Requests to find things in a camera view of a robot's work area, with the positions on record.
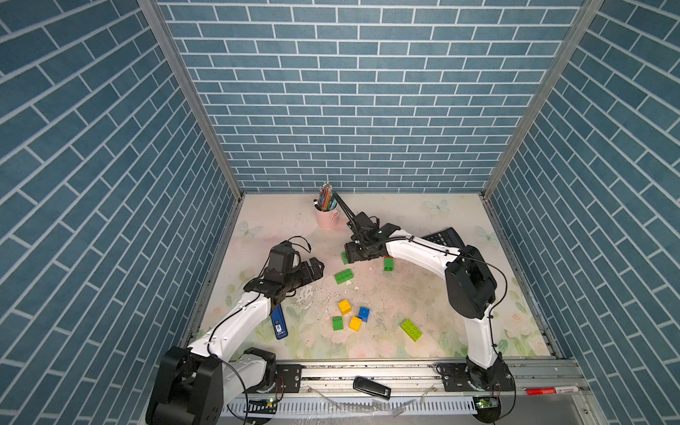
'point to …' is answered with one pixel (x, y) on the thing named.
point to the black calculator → (448, 236)
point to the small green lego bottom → (337, 323)
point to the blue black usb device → (279, 321)
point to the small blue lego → (364, 313)
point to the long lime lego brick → (411, 329)
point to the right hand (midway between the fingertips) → (354, 254)
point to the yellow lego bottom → (355, 323)
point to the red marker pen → (534, 391)
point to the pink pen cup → (326, 219)
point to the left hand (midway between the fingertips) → (320, 270)
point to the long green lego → (343, 276)
